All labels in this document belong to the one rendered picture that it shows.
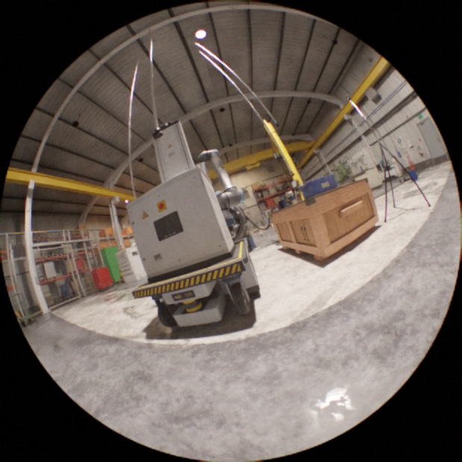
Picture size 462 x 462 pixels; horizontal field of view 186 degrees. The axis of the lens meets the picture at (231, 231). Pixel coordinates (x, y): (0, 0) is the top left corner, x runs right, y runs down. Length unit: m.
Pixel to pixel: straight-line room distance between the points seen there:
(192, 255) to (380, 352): 0.87
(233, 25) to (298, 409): 9.01
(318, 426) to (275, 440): 0.09
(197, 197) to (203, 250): 0.27
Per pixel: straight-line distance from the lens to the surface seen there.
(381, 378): 0.49
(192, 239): 0.74
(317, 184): 1.18
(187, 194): 0.77
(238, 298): 0.70
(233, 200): 1.33
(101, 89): 8.45
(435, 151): 10.39
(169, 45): 8.18
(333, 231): 1.11
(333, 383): 0.47
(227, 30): 8.59
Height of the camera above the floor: 0.44
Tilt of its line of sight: level
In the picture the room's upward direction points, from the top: 20 degrees counter-clockwise
